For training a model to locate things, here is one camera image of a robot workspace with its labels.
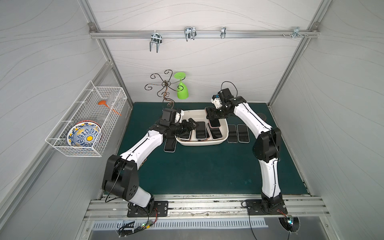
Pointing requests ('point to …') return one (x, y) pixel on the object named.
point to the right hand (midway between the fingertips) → (212, 115)
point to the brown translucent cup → (262, 115)
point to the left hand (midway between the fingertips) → (195, 127)
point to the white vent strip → (138, 225)
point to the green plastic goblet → (182, 90)
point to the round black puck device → (291, 223)
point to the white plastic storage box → (200, 115)
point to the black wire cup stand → (165, 84)
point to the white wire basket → (86, 108)
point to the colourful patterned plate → (83, 133)
